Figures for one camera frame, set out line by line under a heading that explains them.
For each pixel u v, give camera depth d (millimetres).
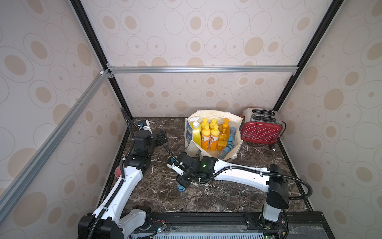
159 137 686
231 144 1000
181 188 807
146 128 674
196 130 853
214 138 881
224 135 897
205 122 877
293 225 733
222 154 897
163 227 713
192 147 802
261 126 936
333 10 686
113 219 394
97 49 811
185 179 647
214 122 875
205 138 893
